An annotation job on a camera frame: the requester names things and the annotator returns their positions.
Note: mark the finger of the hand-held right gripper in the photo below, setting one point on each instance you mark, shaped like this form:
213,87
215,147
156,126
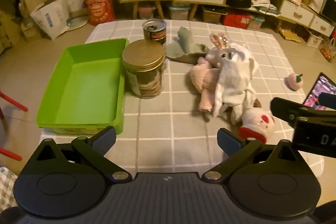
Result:
283,107
328,99

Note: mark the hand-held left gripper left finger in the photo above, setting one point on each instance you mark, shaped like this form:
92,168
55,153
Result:
106,138

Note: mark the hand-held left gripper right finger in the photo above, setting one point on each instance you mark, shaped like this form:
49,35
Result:
228,141

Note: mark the white snowman plush red scarf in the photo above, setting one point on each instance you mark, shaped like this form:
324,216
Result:
258,121

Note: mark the green plastic tray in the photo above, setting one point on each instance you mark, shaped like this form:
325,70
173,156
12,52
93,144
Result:
84,82

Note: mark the pink plush toy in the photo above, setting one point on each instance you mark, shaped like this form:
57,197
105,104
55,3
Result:
203,77

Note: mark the rabbit plush with pink ears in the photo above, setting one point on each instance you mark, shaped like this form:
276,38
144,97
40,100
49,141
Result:
214,56

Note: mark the tablet with lit screen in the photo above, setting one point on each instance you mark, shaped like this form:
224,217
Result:
316,90

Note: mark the pink peach plush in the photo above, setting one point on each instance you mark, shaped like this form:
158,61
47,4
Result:
292,82

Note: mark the grey checked tablecloth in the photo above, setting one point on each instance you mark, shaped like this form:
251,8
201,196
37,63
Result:
170,113

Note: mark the glass jar with gold lid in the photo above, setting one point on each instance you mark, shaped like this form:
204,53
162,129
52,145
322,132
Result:
143,77

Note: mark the egg carton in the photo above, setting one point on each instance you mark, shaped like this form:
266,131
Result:
292,35

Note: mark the low long wooden cabinet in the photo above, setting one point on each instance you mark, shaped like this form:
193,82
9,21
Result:
275,10

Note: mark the red box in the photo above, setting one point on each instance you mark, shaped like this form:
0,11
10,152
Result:
236,19

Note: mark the grey green cloth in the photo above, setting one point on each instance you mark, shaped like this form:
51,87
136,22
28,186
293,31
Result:
183,45

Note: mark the tall printed tin can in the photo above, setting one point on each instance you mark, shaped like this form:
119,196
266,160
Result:
155,32

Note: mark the white paper bag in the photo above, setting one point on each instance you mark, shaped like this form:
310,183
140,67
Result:
50,19

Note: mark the orange printed bag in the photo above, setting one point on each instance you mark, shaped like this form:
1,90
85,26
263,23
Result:
98,6

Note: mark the clear storage box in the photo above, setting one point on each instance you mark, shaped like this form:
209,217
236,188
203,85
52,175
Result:
179,12

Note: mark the red chair frame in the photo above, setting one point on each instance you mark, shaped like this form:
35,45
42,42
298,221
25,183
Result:
13,103

